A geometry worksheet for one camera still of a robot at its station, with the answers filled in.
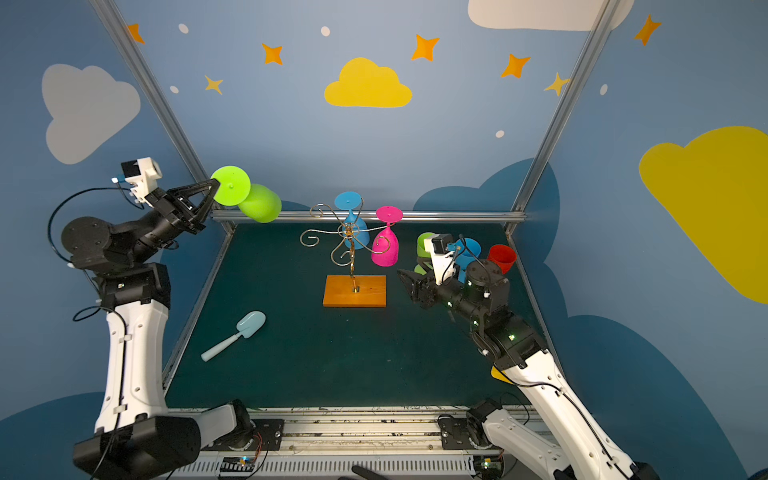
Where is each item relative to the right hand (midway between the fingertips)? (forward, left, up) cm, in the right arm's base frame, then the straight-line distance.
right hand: (411, 260), depth 63 cm
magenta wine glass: (+19, +7, -16) cm, 26 cm away
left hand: (+2, +36, +18) cm, 40 cm away
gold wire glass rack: (+5, +17, -5) cm, 19 cm away
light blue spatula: (0, +50, -37) cm, 62 cm away
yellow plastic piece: (-11, -27, -38) cm, 48 cm away
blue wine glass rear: (+15, +15, -7) cm, 22 cm away
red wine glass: (+21, -30, -23) cm, 43 cm away
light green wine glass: (+28, -5, -40) cm, 49 cm away
